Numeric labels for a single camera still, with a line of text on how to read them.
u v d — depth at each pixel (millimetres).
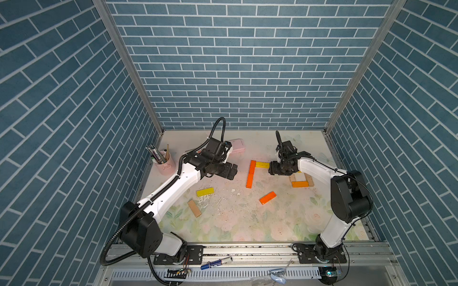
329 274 699
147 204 422
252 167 1019
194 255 737
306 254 736
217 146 611
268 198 893
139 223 400
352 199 482
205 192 915
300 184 956
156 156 914
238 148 1100
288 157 693
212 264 706
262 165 1019
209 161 560
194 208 866
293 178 985
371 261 756
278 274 685
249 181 963
